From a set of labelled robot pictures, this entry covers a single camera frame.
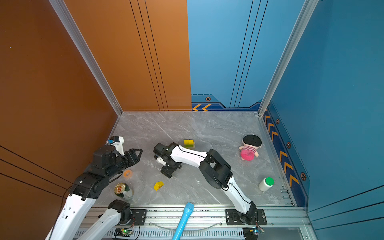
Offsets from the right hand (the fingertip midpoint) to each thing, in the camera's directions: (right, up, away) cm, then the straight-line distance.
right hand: (170, 170), depth 89 cm
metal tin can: (-20, -4, -17) cm, 26 cm away
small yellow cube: (+11, +16, +7) cm, 21 cm away
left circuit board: (-18, -24, -18) cm, 35 cm away
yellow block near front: (-6, -6, -6) cm, 11 cm away
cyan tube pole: (+12, -15, -16) cm, 25 cm away
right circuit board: (+42, -24, -18) cm, 52 cm away
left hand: (-11, +15, -18) cm, 26 cm away
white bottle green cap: (+51, -3, -13) cm, 53 cm away
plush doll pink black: (+50, +16, +5) cm, 53 cm away
